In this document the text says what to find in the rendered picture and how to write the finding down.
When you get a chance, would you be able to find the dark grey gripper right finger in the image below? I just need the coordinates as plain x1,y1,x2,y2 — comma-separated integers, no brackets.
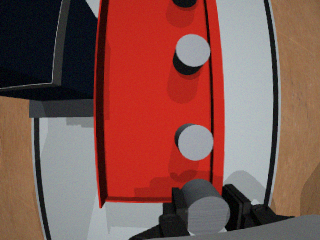
221,184,295,231

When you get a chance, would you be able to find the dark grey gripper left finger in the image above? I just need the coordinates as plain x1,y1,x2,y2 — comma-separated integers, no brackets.
129,187,190,240

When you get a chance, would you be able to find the grey cylinder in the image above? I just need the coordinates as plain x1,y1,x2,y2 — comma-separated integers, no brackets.
181,179,230,235
174,123,214,161
173,34,210,75
172,0,197,8

